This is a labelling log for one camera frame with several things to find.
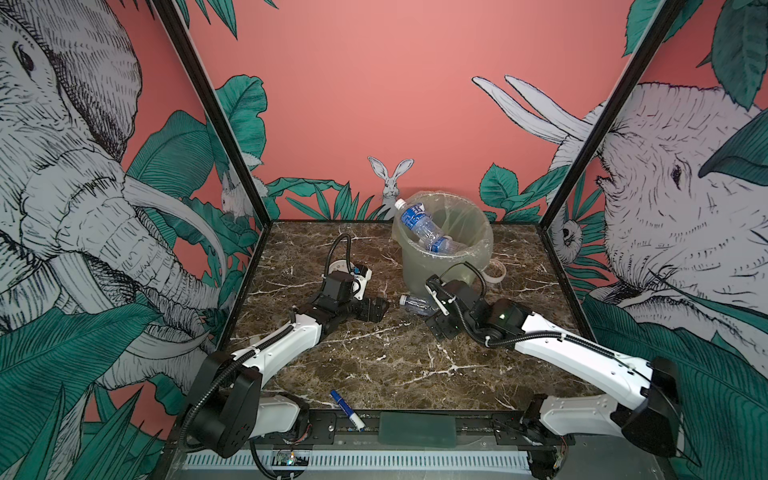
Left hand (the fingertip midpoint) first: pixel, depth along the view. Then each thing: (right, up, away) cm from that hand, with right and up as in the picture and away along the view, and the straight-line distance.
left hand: (377, 297), depth 85 cm
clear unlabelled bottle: (+13, -4, +6) cm, 15 cm away
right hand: (+17, -1, -8) cm, 19 cm away
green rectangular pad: (+11, -31, -12) cm, 35 cm away
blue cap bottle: (+21, +16, +3) cm, 26 cm away
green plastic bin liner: (+26, +24, +8) cm, 36 cm away
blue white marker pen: (-8, -27, -9) cm, 30 cm away
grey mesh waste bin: (+18, +18, -5) cm, 26 cm away
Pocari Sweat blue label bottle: (+10, +23, -5) cm, 26 cm away
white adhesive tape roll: (+40, +3, +18) cm, 44 cm away
